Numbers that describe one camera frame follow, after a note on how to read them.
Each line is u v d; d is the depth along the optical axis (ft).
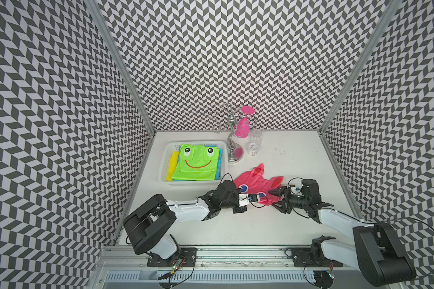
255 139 3.55
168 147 3.25
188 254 2.38
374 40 2.47
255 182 3.00
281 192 2.53
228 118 2.77
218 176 2.97
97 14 2.38
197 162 3.05
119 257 4.92
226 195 2.15
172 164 3.14
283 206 2.56
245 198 2.24
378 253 1.38
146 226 1.42
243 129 3.19
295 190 2.77
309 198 2.27
